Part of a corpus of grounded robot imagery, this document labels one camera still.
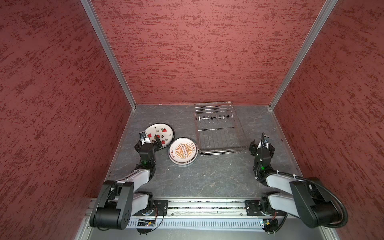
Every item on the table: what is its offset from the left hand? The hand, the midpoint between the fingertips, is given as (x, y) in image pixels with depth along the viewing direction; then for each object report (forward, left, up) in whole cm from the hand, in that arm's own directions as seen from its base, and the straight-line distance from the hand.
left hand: (149, 139), depth 88 cm
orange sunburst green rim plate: (-4, -20, -8) cm, 22 cm away
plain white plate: (+10, -7, -8) cm, 15 cm away
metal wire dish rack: (+18, -45, -12) cm, 50 cm away
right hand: (-1, -67, -1) cm, 67 cm away
